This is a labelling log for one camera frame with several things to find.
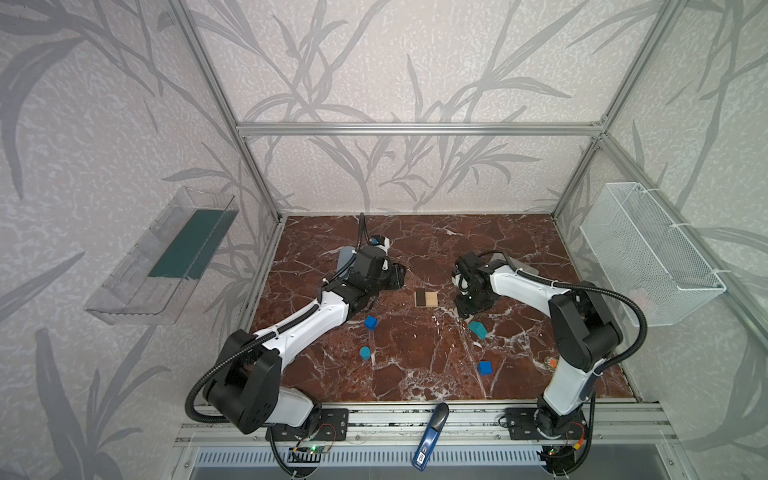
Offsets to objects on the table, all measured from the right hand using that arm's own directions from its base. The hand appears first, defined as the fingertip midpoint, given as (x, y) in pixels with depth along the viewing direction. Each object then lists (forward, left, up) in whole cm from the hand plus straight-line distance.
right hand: (465, 301), depth 94 cm
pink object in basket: (-9, -40, +19) cm, 45 cm away
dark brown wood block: (+2, +14, -1) cm, 14 cm away
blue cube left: (-7, +30, -1) cm, 31 cm away
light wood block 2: (-6, 0, -1) cm, 6 cm away
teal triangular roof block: (-9, -3, 0) cm, 9 cm away
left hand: (+5, +19, +16) cm, 26 cm away
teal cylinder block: (-16, +31, 0) cm, 35 cm away
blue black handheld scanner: (-36, +13, +3) cm, 39 cm away
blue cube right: (-20, -3, -1) cm, 20 cm away
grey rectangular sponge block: (+16, -20, -2) cm, 26 cm away
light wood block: (+2, +11, -1) cm, 11 cm away
